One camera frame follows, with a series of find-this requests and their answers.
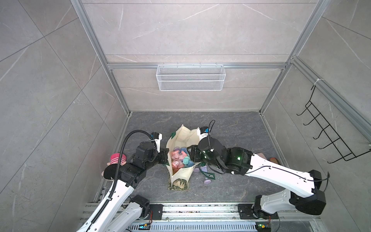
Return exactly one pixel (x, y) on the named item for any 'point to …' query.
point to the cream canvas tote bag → (182, 137)
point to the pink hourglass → (175, 154)
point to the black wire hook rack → (343, 152)
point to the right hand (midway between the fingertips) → (191, 149)
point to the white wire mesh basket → (191, 78)
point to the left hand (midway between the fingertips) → (170, 147)
